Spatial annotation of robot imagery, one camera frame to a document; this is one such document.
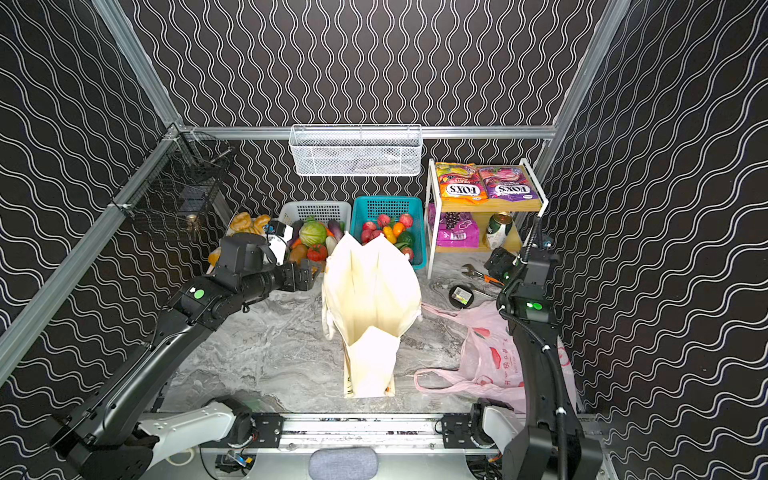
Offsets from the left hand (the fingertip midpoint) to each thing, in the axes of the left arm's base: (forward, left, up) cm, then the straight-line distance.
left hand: (312, 263), depth 69 cm
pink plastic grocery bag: (-12, -45, -30) cm, 56 cm away
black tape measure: (+12, -40, -30) cm, 52 cm away
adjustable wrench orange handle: (+23, -45, -31) cm, 60 cm away
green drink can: (+19, -47, -6) cm, 52 cm away
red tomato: (+24, +9, -24) cm, 35 cm away
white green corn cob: (+29, +5, -24) cm, 38 cm away
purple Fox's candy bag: (+27, -49, +3) cm, 56 cm away
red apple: (+42, -13, -25) cm, 51 cm away
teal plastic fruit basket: (+47, -6, -23) cm, 52 cm away
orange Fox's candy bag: (+26, -36, +4) cm, 45 cm away
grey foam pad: (-35, -8, -29) cm, 46 cm away
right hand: (+9, -48, -6) cm, 49 cm away
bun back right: (+40, +34, -24) cm, 58 cm away
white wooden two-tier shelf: (+49, -69, -27) cm, 88 cm away
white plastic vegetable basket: (+42, +22, -22) cm, 52 cm away
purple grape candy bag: (+22, -37, -10) cm, 44 cm away
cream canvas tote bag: (+10, -11, -29) cm, 33 cm away
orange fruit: (+38, -19, -26) cm, 50 cm away
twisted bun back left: (+39, +42, -24) cm, 62 cm away
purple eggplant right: (+37, +5, -25) cm, 45 cm away
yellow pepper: (+35, -15, -24) cm, 45 cm away
